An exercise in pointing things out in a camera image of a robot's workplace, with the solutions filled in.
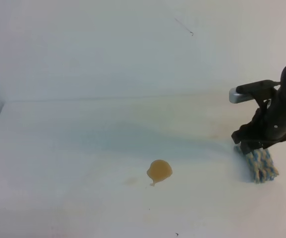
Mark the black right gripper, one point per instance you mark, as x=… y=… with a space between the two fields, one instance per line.
x=268 y=125

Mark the blue and beige checkered rag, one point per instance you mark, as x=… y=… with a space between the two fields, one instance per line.
x=260 y=164

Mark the brown coffee stain puddle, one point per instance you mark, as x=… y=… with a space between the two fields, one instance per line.
x=158 y=171

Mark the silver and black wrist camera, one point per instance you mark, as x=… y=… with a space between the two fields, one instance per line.
x=258 y=91

